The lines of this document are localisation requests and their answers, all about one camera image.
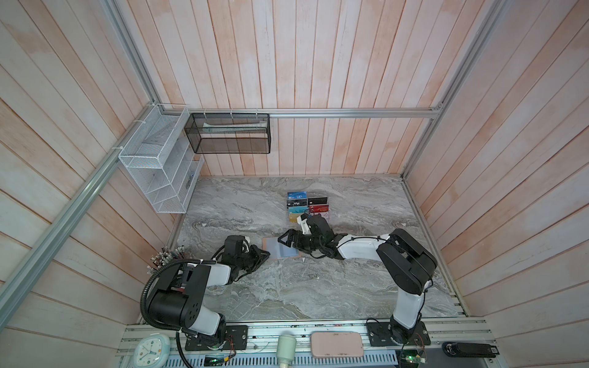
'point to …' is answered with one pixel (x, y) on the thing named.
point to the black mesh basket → (229, 133)
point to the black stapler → (468, 349)
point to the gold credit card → (293, 217)
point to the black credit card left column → (297, 202)
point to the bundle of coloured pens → (165, 256)
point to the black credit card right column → (320, 200)
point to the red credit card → (319, 208)
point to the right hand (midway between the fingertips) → (284, 242)
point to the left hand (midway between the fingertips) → (271, 256)
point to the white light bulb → (285, 349)
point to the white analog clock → (152, 352)
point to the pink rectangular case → (333, 344)
